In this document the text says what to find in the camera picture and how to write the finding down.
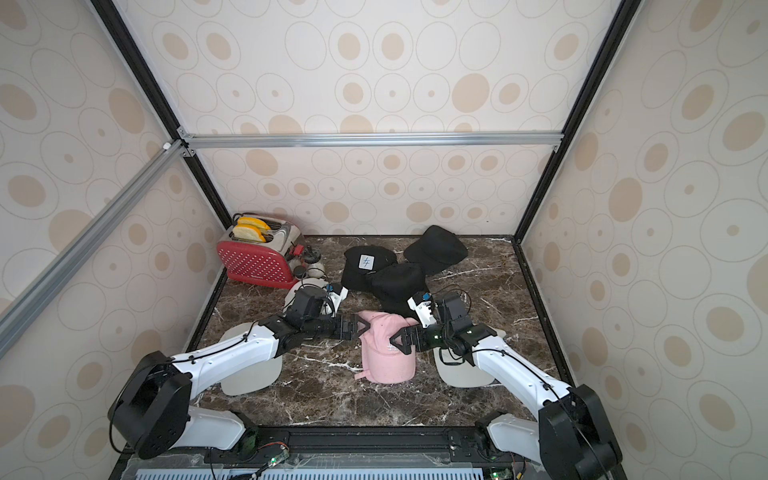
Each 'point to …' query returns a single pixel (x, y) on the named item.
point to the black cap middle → (397, 284)
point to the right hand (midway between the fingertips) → (402, 341)
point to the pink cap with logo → (383, 361)
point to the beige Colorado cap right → (454, 370)
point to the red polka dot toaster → (262, 263)
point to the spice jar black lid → (298, 271)
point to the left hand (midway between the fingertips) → (364, 325)
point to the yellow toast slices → (251, 229)
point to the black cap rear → (436, 250)
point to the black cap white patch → (360, 263)
